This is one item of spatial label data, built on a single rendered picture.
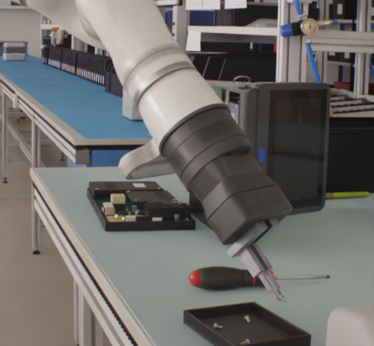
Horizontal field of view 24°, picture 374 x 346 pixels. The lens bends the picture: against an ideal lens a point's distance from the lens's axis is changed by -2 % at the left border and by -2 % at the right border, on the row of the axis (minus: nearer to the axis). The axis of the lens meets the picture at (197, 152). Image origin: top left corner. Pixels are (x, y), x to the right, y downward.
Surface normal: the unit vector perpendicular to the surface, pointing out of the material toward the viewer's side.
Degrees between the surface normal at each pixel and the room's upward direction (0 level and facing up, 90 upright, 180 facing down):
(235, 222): 90
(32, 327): 0
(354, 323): 75
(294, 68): 90
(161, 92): 65
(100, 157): 90
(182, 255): 0
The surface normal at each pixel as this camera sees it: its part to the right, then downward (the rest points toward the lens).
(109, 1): 0.03, -0.09
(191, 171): -0.68, 0.13
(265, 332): 0.03, -0.99
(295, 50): 0.29, 0.15
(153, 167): 0.52, 0.78
